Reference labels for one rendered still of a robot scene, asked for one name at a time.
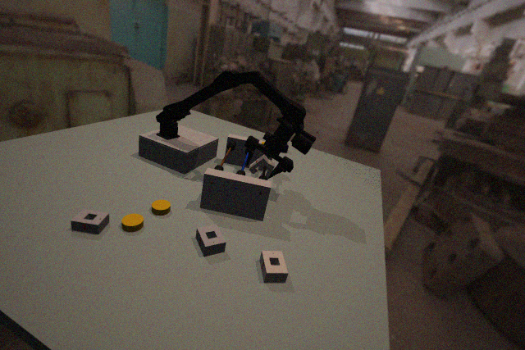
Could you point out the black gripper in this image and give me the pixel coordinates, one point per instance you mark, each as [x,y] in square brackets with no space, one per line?
[273,148]

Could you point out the orange short cylinder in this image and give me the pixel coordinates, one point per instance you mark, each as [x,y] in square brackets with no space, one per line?
[161,207]
[132,223]

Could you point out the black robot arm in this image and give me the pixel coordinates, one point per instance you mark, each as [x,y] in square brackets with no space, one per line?
[293,113]

